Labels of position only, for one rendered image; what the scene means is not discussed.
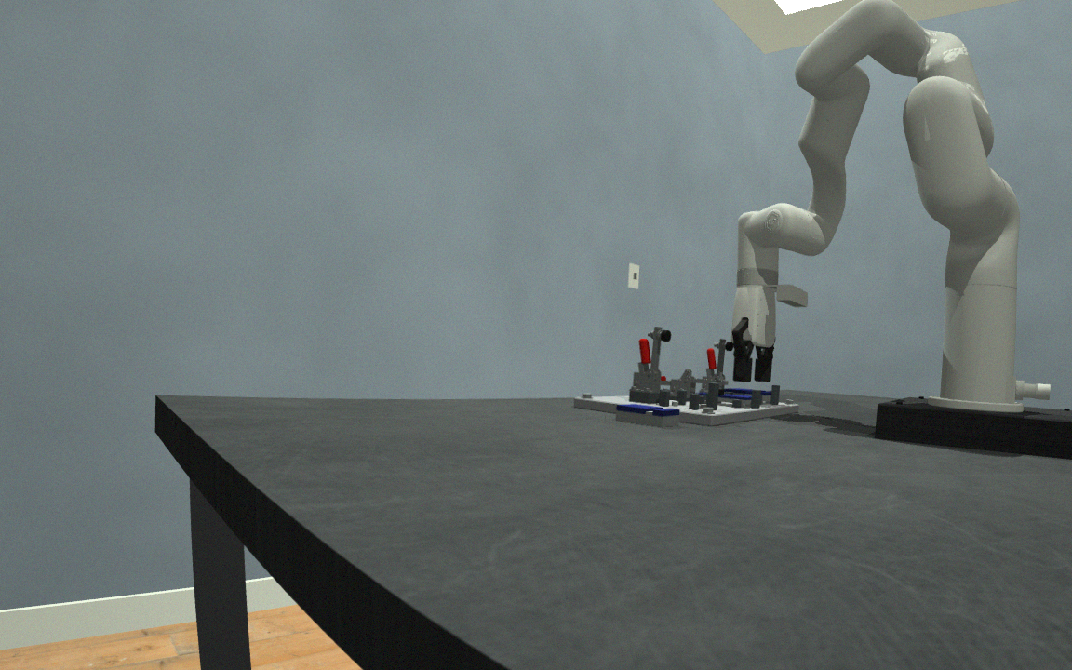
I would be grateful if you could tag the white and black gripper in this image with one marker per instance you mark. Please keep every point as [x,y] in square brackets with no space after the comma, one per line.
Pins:
[754,316]

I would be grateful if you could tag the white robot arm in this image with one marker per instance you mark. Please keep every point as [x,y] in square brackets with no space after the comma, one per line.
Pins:
[948,147]

